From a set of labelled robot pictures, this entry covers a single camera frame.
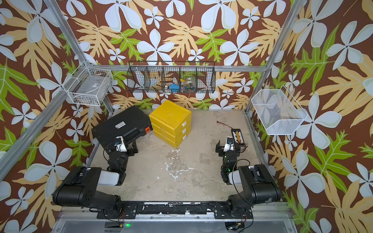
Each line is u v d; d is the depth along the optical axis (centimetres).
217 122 113
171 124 84
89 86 85
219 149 82
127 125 101
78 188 45
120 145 74
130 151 80
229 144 75
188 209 75
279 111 83
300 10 69
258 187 45
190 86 96
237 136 104
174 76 98
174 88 94
